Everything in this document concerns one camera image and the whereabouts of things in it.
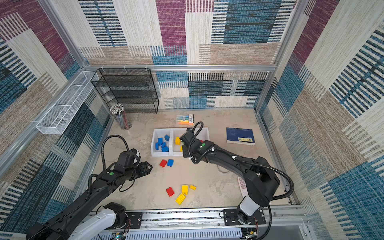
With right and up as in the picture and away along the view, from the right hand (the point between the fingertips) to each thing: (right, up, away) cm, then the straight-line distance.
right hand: (188, 151), depth 85 cm
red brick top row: (-16, -9, +6) cm, 19 cm away
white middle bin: (-9, -1, +11) cm, 14 cm away
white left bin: (-20, +9, +20) cm, 30 cm away
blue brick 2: (-17, +2, +14) cm, 22 cm away
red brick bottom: (-10, -21, -3) cm, 24 cm away
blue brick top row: (-12, -8, +7) cm, 16 cm away
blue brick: (-20, +4, +16) cm, 25 cm away
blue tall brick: (-15, -1, +11) cm, 19 cm away
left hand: (-22, -8, -3) cm, 23 cm away
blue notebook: (+34, +7, +18) cm, 39 cm away
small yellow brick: (+2, -19, -3) cm, 19 cm away
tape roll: (+20, -12, +3) cm, 23 cm away
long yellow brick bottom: (-4, -24, -7) cm, 25 cm away
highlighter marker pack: (-4, +19, +27) cm, 33 cm away
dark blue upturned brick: (-15, +6, +16) cm, 23 cm away
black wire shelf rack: (-41, +41, +23) cm, 62 cm away
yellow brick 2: (-5, 0, +11) cm, 12 cm away
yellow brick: (-8, +4, +14) cm, 17 cm away
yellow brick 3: (-2, -20, -4) cm, 20 cm away
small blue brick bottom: (-22, +1, +14) cm, 26 cm away
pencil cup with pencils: (-46, +24, +11) cm, 53 cm away
